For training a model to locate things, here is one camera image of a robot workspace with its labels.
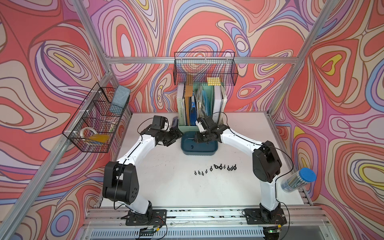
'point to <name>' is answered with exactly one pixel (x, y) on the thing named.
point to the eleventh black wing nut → (195, 173)
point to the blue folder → (193, 114)
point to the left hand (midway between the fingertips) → (181, 136)
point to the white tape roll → (81, 136)
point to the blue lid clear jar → (297, 180)
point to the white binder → (217, 103)
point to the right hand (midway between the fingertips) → (196, 141)
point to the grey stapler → (174, 122)
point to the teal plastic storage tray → (190, 146)
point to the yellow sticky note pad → (214, 81)
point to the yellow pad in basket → (101, 138)
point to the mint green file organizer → (203, 96)
